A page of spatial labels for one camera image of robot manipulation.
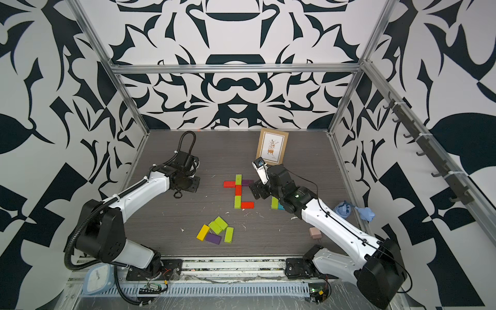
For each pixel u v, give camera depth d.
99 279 0.70
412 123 0.64
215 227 0.84
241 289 0.71
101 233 0.43
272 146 1.02
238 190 0.96
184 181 0.74
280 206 0.59
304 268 0.67
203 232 0.83
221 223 0.85
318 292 0.71
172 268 0.74
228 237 0.81
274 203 0.91
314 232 0.81
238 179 0.99
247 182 0.99
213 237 0.82
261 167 0.67
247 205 0.90
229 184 0.95
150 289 0.73
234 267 0.76
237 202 0.91
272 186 0.60
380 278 0.39
